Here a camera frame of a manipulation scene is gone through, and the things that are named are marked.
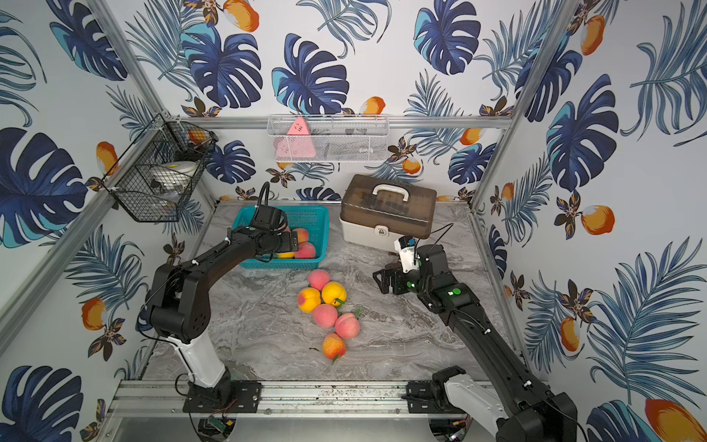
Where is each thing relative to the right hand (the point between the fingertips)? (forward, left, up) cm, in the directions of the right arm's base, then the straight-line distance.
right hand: (389, 269), depth 79 cm
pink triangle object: (+37, +30, +17) cm, 50 cm away
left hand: (+16, +35, -6) cm, 39 cm away
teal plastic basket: (+30, +27, -11) cm, 41 cm away
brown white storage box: (+22, +3, +1) cm, 22 cm away
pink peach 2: (-11, +12, -13) cm, 21 cm away
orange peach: (-17, +16, -13) cm, 27 cm away
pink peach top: (+5, +22, -13) cm, 26 cm away
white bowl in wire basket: (+20, +63, +17) cm, 68 cm away
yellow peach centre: (0, +18, -13) cm, 22 cm away
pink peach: (+15, +28, -11) cm, 33 cm away
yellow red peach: (+12, +34, -11) cm, 38 cm away
